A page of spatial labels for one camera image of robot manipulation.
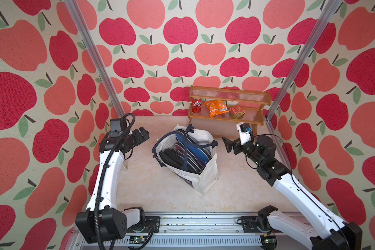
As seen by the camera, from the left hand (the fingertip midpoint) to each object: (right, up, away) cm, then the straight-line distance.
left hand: (142, 138), depth 77 cm
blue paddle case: (+30, -8, +1) cm, 31 cm away
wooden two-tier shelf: (+72, +14, +33) cm, 81 cm away
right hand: (+45, +1, -4) cm, 45 cm away
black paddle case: (+14, -11, +5) cm, 19 cm away
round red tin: (+54, +16, +21) cm, 60 cm away
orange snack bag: (+41, +19, +22) cm, 51 cm away
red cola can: (+28, +20, +19) cm, 39 cm away
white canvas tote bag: (+24, -8, +3) cm, 25 cm away
